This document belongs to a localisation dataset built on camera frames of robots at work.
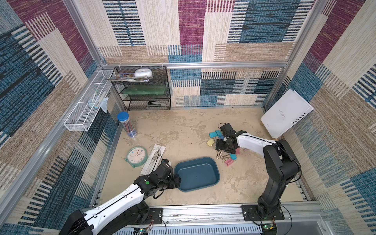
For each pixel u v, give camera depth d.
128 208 0.53
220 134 0.85
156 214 0.74
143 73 0.88
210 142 0.99
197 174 0.89
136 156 0.92
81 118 0.91
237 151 0.92
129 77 0.93
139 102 1.19
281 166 0.49
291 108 0.87
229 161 0.91
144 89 0.99
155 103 1.11
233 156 0.92
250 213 0.73
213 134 1.03
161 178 0.63
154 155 0.94
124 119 0.90
